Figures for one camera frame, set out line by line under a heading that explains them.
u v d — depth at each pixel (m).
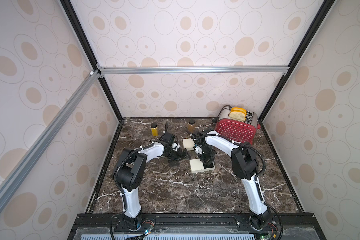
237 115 0.95
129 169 0.50
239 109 0.95
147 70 1.92
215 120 1.12
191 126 1.06
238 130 0.95
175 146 0.85
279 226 0.71
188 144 0.96
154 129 1.03
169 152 0.80
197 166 0.90
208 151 0.81
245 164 0.57
